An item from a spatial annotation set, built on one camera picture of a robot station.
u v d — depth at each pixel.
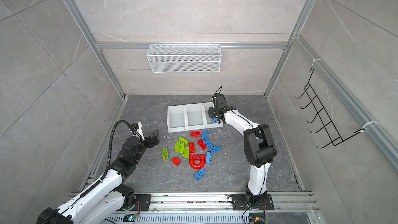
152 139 0.74
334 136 0.58
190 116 1.04
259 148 0.50
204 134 0.95
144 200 0.73
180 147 0.90
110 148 0.56
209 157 0.86
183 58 1.01
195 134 0.95
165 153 0.88
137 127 0.71
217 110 0.76
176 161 0.85
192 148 0.90
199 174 0.83
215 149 0.91
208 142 0.93
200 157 0.87
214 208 0.73
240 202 0.73
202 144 0.91
